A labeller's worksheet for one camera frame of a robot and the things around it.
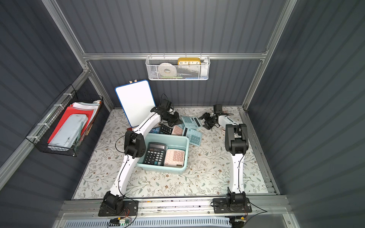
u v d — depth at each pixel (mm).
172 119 925
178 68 885
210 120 960
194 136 992
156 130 998
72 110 766
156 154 866
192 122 1059
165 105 876
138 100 889
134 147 670
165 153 892
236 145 619
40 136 609
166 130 991
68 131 668
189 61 868
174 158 867
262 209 611
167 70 837
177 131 982
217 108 889
